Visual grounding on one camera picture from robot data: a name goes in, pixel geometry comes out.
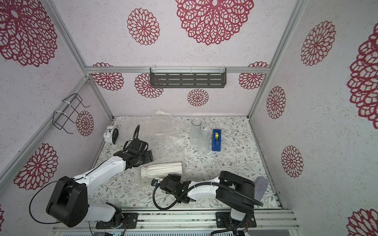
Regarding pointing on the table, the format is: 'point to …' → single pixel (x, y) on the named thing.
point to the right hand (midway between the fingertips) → (168, 175)
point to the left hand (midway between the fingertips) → (148, 158)
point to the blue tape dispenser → (216, 140)
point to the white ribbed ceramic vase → (161, 169)
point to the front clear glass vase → (204, 142)
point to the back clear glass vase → (195, 127)
